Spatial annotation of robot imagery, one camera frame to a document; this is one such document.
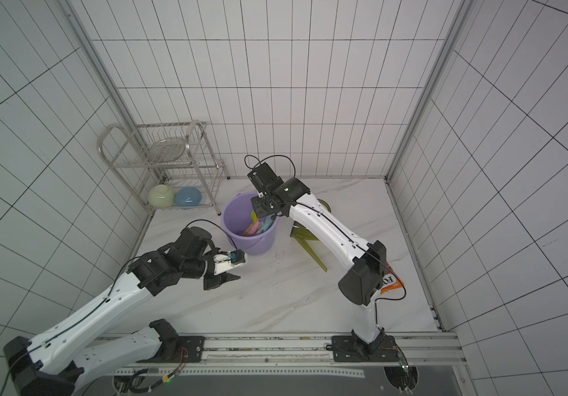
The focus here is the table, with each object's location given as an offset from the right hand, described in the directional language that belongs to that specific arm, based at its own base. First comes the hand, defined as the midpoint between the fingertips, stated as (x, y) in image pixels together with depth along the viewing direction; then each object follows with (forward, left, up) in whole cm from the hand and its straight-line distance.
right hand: (253, 207), depth 79 cm
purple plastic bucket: (+4, +9, -13) cm, 16 cm away
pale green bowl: (+14, +43, -13) cm, 47 cm away
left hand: (-19, +5, -8) cm, 21 cm away
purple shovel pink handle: (-1, +2, -12) cm, 13 cm away
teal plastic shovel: (-1, -4, -8) cm, 9 cm away
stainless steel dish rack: (+34, +49, -14) cm, 61 cm away
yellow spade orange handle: (0, 0, -5) cm, 5 cm away
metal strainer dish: (+24, +38, +3) cm, 45 cm away
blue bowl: (+16, +33, -16) cm, 40 cm away
